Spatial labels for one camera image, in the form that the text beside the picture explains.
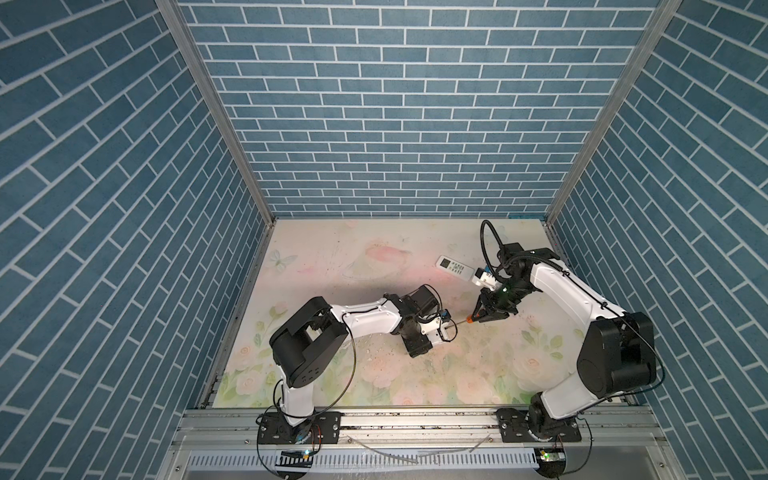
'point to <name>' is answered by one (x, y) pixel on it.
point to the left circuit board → (296, 458)
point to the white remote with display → (455, 267)
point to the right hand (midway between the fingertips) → (474, 315)
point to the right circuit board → (552, 456)
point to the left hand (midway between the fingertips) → (420, 340)
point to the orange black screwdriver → (471, 319)
